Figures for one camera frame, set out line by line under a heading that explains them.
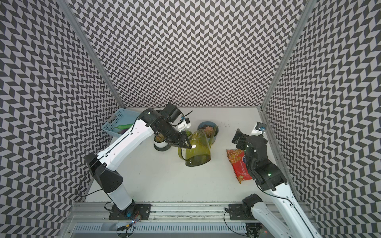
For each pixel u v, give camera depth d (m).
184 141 0.62
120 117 1.11
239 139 0.61
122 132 1.02
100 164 0.43
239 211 0.72
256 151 0.46
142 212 0.72
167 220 0.71
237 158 0.89
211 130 0.91
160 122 0.52
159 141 0.91
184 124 0.68
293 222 0.39
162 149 0.92
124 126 1.04
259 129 0.56
